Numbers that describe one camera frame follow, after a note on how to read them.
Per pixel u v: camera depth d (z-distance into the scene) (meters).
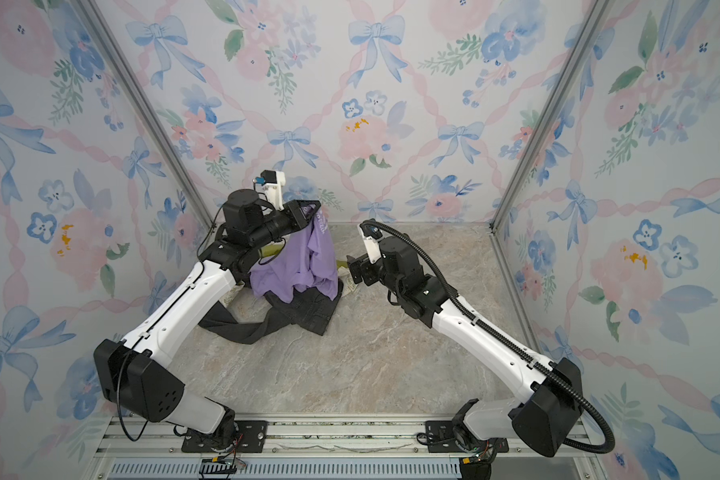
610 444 0.37
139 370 0.40
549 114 0.86
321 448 0.73
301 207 0.68
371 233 0.59
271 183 0.65
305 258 0.76
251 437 0.74
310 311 0.93
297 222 0.64
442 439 0.73
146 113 0.86
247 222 0.56
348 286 0.99
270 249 0.63
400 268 0.54
